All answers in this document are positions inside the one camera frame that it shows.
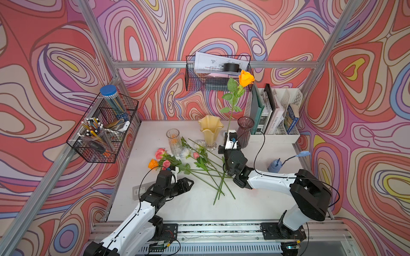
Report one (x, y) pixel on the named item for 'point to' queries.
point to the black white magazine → (267, 96)
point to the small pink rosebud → (202, 159)
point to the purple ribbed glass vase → (244, 124)
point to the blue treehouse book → (290, 120)
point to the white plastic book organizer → (271, 116)
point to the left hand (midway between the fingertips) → (191, 184)
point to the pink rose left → (160, 153)
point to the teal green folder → (257, 107)
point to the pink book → (277, 113)
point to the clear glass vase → (174, 138)
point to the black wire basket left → (115, 125)
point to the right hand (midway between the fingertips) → (226, 137)
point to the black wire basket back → (196, 82)
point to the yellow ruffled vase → (210, 126)
